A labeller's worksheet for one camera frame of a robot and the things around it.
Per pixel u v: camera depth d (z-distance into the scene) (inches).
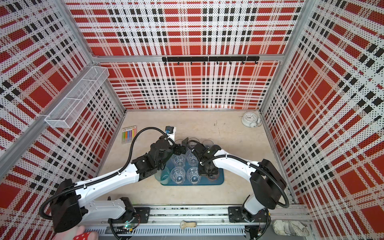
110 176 18.8
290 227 26.6
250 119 43.7
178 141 25.3
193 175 33.9
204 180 33.0
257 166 17.9
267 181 17.0
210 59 34.6
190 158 36.6
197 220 28.8
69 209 15.2
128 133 41.8
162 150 21.9
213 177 30.8
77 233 25.5
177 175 34.1
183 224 27.4
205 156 23.6
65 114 27.2
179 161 36.0
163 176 33.9
